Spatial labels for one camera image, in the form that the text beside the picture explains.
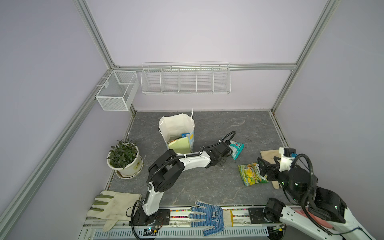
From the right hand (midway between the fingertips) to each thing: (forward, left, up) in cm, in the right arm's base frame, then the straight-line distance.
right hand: (267, 159), depth 64 cm
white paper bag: (+29, +44, -16) cm, 55 cm away
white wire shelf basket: (+56, +38, +6) cm, 68 cm away
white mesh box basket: (+53, +86, -3) cm, 100 cm away
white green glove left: (-13, +75, -27) cm, 81 cm away
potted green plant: (+5, +69, -9) cm, 69 cm away
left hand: (+13, +17, -23) cm, 32 cm away
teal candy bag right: (+19, +6, -23) cm, 30 cm away
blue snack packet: (+26, +40, -18) cm, 51 cm away
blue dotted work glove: (-18, +22, -27) cm, 39 cm away
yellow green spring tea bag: (+2, +1, -24) cm, 24 cm away
